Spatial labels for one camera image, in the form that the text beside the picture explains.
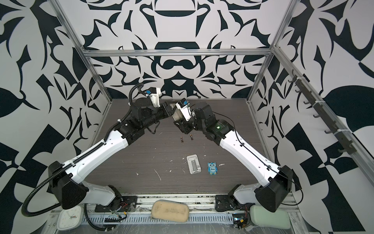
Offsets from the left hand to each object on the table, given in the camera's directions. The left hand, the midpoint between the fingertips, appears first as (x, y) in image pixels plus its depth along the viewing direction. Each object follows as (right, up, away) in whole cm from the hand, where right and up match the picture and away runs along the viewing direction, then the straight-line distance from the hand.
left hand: (178, 99), depth 68 cm
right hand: (0, -9, +3) cm, 9 cm away
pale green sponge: (+39, -55, +2) cm, 67 cm away
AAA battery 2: (+7, -23, +31) cm, 39 cm away
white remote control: (0, -7, +1) cm, 7 cm away
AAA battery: (0, -23, +29) cm, 37 cm away
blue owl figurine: (+19, -38, +17) cm, 46 cm away
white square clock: (-49, -54, 0) cm, 73 cm away
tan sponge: (-4, -52, +1) cm, 52 cm away
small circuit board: (+30, -58, +3) cm, 65 cm away
